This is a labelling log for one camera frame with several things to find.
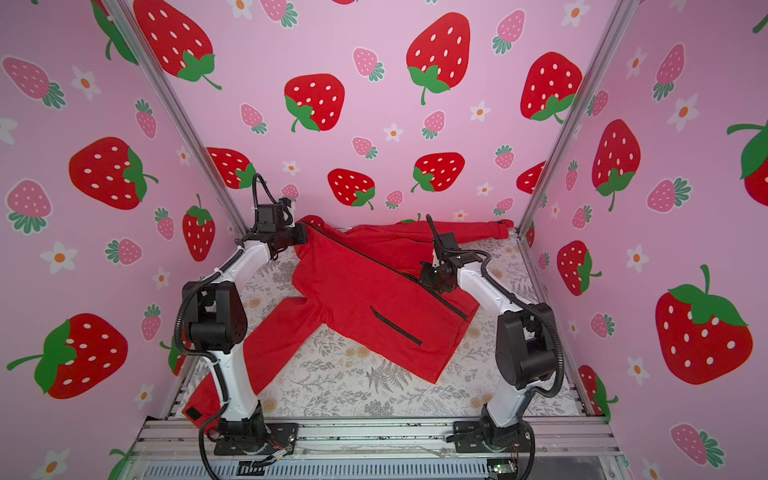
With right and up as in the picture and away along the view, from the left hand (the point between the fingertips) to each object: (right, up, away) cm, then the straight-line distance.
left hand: (306, 228), depth 100 cm
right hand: (+38, -17, -8) cm, 42 cm away
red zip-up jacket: (+18, -20, -1) cm, 27 cm away
